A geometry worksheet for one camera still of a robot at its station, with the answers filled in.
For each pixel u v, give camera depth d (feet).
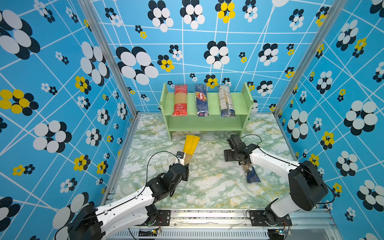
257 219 2.39
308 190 1.43
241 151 2.15
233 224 2.38
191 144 2.84
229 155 2.65
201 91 2.96
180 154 2.27
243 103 2.96
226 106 2.70
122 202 1.58
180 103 2.73
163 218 2.43
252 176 2.77
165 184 1.98
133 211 1.61
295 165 1.55
